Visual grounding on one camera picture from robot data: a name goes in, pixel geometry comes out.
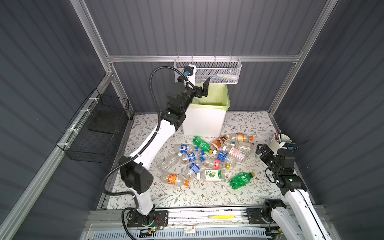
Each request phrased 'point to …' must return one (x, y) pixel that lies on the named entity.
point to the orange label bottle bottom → (174, 180)
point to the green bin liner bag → (217, 99)
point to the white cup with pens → (279, 139)
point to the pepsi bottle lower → (193, 170)
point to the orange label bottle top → (240, 138)
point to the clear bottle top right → (244, 146)
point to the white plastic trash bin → (205, 121)
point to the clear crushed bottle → (169, 163)
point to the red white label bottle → (236, 152)
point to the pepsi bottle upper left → (184, 148)
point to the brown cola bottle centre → (219, 142)
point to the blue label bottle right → (224, 157)
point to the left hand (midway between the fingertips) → (198, 74)
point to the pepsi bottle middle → (191, 157)
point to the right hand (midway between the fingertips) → (265, 150)
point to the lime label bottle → (213, 175)
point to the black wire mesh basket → (93, 133)
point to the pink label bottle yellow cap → (216, 164)
